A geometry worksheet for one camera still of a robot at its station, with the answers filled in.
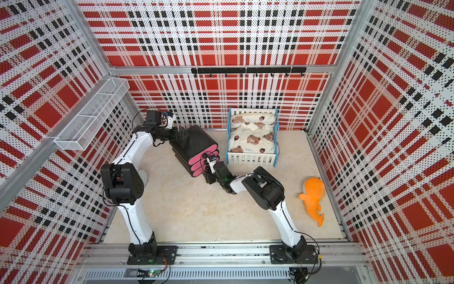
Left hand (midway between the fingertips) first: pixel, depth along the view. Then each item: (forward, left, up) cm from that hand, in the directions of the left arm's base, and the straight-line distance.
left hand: (183, 133), depth 95 cm
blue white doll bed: (-8, -36, -13) cm, 40 cm away
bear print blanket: (+10, -39, -10) cm, 42 cm away
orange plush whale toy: (-28, -67, -11) cm, 74 cm away
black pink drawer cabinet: (-11, -9, -1) cm, 14 cm away
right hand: (-13, -13, -17) cm, 25 cm away
